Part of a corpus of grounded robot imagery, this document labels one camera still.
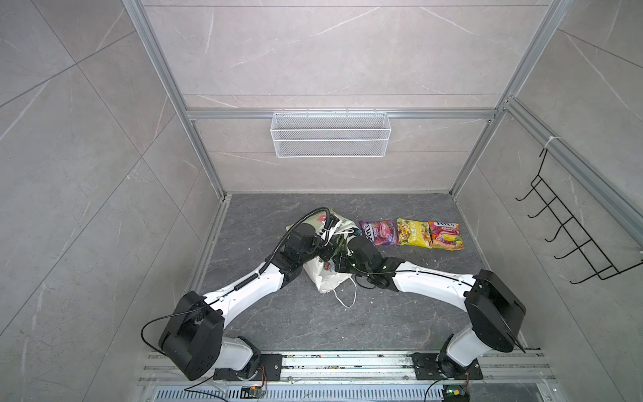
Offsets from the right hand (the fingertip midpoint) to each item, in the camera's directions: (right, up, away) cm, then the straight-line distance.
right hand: (331, 257), depth 85 cm
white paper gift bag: (-3, -5, -5) cm, 8 cm away
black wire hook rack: (+66, +3, -25) cm, 70 cm away
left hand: (+1, +10, -4) cm, 11 cm away
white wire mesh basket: (0, +48, +16) cm, 51 cm away
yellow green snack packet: (+35, +8, +15) cm, 39 cm away
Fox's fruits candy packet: (+48, +6, +16) cm, 51 cm away
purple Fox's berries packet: (+21, +7, +18) cm, 29 cm away
